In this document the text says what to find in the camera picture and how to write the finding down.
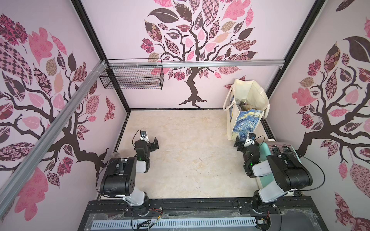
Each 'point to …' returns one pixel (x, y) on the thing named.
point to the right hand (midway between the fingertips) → (245, 136)
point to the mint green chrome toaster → (269, 148)
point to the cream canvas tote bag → (246, 103)
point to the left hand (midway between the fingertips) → (149, 140)
